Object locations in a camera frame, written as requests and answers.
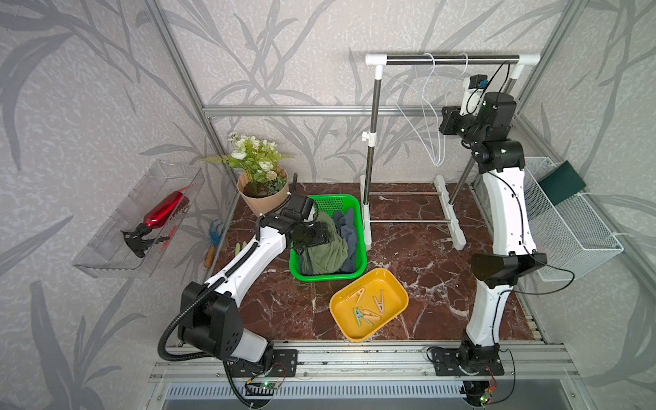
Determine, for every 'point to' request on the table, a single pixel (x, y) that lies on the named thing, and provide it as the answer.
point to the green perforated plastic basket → (329, 203)
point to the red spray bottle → (164, 211)
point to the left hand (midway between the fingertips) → (325, 238)
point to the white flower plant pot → (262, 183)
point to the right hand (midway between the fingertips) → (442, 106)
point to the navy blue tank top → (346, 225)
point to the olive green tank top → (330, 257)
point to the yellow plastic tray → (367, 302)
